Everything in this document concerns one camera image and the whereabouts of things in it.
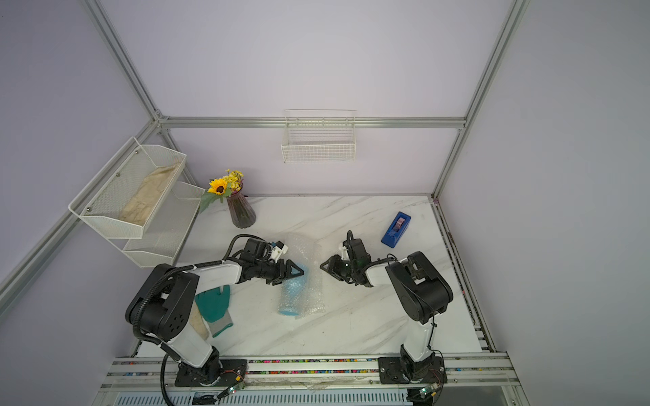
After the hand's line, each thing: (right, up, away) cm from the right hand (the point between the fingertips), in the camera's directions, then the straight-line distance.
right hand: (324, 271), depth 95 cm
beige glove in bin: (-57, +23, -18) cm, 64 cm away
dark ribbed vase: (-34, +21, +9) cm, 41 cm away
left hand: (-10, -1, -5) cm, 11 cm away
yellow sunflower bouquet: (-37, +31, -4) cm, 49 cm away
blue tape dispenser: (+29, +15, +7) cm, 34 cm away
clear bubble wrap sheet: (-7, +8, 0) cm, 11 cm away
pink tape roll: (+31, +19, +8) cm, 37 cm away
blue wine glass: (-10, -5, -13) cm, 17 cm away
